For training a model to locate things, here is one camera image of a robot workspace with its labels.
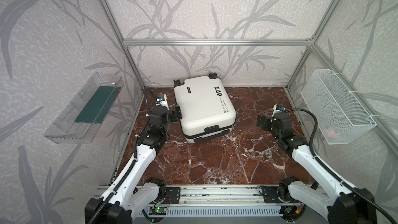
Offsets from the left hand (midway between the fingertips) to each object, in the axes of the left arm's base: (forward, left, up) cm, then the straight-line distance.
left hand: (173, 101), depth 78 cm
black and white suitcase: (-2, -17, -3) cm, 17 cm away
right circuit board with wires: (-43, -60, -28) cm, 79 cm away
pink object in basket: (-15, -76, -4) cm, 77 cm away
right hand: (-1, -50, -9) cm, 50 cm away
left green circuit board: (-44, +5, -27) cm, 52 cm away
